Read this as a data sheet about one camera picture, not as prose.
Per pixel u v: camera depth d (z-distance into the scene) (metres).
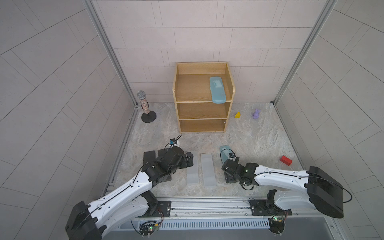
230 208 0.73
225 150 0.90
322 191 0.41
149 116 1.07
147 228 0.66
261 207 0.67
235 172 0.62
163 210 0.71
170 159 0.56
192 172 0.81
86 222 0.38
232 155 0.75
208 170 0.83
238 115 1.08
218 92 0.80
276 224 0.68
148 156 0.87
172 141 0.69
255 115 1.05
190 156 0.72
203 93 0.81
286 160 0.87
